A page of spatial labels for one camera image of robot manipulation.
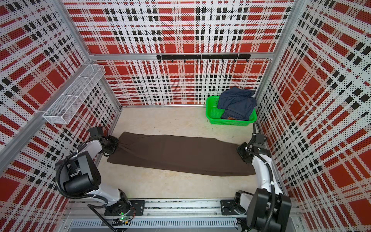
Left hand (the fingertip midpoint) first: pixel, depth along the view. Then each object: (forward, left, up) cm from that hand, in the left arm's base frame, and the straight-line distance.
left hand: (122, 141), depth 93 cm
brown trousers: (-6, -38, -6) cm, 39 cm away
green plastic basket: (+29, -63, -6) cm, 70 cm away
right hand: (-8, -74, +3) cm, 75 cm away
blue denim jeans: (+33, -83, +1) cm, 90 cm away
